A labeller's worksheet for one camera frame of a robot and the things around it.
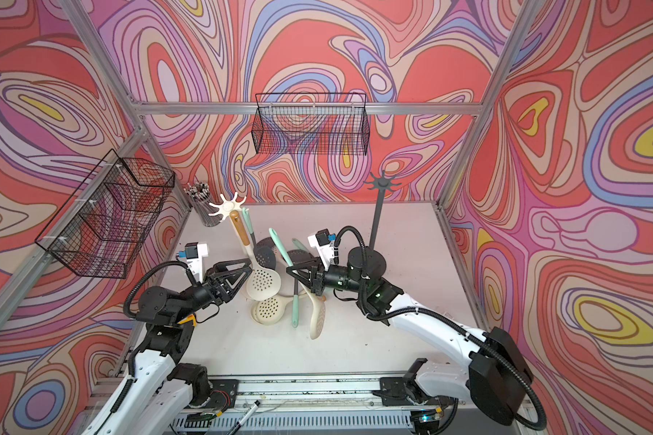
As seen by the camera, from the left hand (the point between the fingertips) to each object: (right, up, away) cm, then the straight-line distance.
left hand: (252, 274), depth 62 cm
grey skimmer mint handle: (-3, +12, +7) cm, 14 cm away
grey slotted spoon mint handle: (+8, -13, +23) cm, 28 cm away
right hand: (+8, -1, +4) cm, 9 cm away
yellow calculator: (-15, -11, +1) cm, 19 cm away
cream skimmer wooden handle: (-3, -7, +21) cm, 22 cm away
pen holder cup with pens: (-30, +23, +36) cm, 53 cm away
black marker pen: (-3, -37, +8) cm, 38 cm away
